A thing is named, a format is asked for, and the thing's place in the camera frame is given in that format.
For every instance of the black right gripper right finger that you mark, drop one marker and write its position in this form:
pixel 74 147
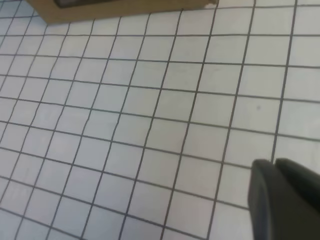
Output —
pixel 304 222

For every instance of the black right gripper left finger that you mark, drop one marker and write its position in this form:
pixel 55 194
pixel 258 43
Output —
pixel 263 186

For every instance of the lower brown cardboard shoebox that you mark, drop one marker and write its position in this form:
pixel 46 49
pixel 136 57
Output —
pixel 64 11

